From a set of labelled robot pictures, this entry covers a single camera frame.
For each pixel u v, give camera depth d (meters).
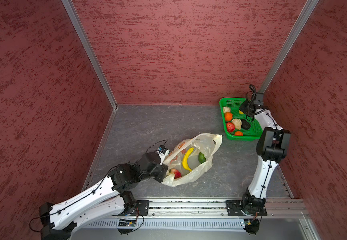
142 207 0.74
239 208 0.74
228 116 1.06
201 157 0.87
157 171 0.54
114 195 0.46
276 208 0.76
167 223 0.71
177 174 0.82
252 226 0.72
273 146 0.57
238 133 1.00
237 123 1.03
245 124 1.03
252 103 0.81
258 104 0.77
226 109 1.12
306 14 0.74
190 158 0.91
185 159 0.89
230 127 1.00
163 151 0.62
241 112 0.96
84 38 0.81
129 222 0.71
